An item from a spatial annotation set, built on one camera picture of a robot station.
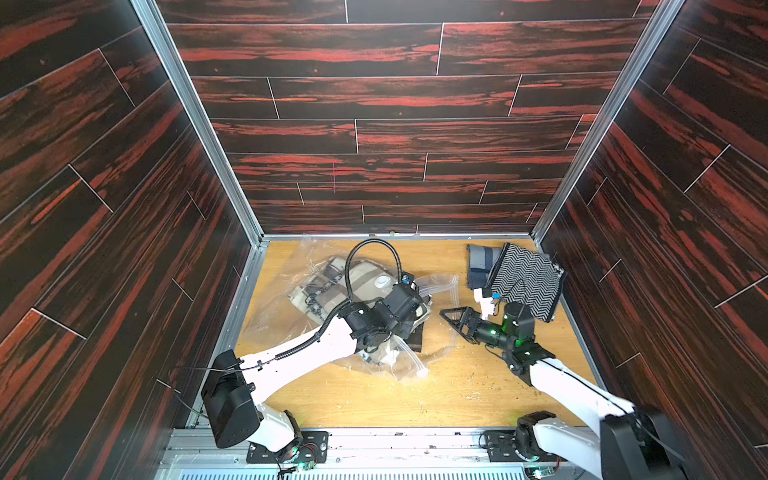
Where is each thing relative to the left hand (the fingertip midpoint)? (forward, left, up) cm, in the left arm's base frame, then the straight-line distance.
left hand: (406, 315), depth 78 cm
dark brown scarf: (-1, -3, -12) cm, 12 cm away
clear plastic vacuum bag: (+22, +35, -16) cm, 44 cm away
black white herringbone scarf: (+24, -43, -12) cm, 50 cm away
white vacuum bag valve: (+14, +7, -5) cm, 17 cm away
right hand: (+3, -12, -4) cm, 13 cm away
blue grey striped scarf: (+34, -30, -17) cm, 48 cm away
